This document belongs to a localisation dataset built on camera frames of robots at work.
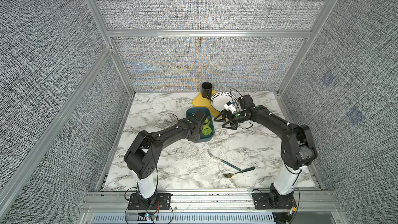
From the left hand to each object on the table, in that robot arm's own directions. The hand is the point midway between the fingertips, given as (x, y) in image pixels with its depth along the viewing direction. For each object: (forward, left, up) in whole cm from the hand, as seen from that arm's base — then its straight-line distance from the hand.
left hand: (204, 125), depth 92 cm
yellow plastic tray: (+28, +2, -9) cm, 29 cm away
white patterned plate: (+25, -12, -6) cm, 28 cm away
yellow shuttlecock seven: (0, -1, -4) cm, 4 cm away
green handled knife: (-19, -10, -7) cm, 23 cm away
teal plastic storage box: (-5, 0, -7) cm, 9 cm away
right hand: (-1, -8, +7) cm, 10 cm away
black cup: (+31, -4, -1) cm, 31 cm away
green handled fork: (-27, -11, -8) cm, 30 cm away
